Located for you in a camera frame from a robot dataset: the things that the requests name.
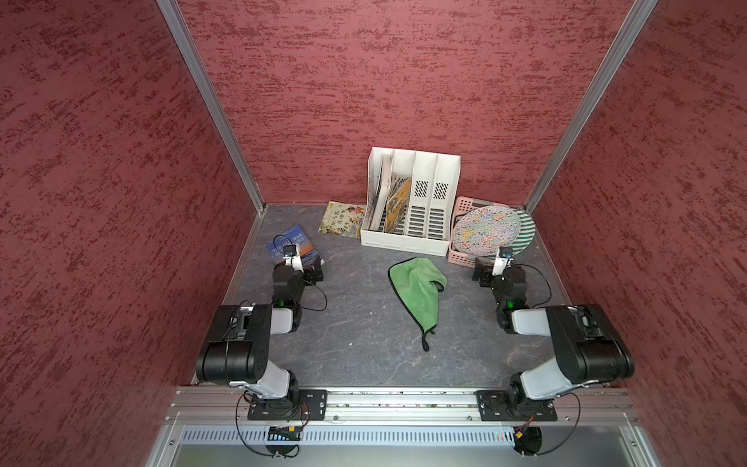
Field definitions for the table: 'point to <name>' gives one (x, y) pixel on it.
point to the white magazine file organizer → (411, 199)
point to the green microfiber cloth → (414, 279)
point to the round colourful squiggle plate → (485, 230)
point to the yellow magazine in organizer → (398, 208)
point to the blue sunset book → (294, 236)
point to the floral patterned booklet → (343, 219)
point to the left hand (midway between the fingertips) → (305, 261)
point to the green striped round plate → (527, 233)
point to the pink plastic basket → (462, 204)
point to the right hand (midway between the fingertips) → (489, 262)
